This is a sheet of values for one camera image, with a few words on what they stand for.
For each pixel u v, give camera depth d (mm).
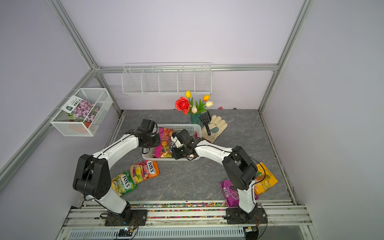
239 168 488
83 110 739
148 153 788
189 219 741
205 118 1155
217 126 1087
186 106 726
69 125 739
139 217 741
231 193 757
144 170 868
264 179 479
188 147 679
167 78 990
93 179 456
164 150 889
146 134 711
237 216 739
